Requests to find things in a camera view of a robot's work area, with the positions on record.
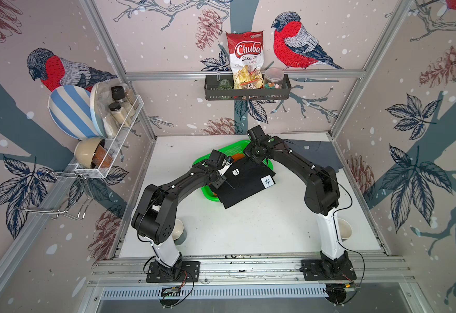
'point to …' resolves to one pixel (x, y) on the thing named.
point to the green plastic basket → (222, 154)
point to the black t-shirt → (243, 178)
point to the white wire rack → (123, 128)
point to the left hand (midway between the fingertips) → (219, 171)
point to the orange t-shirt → (237, 156)
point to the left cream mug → (178, 234)
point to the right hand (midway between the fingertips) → (243, 152)
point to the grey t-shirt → (320, 152)
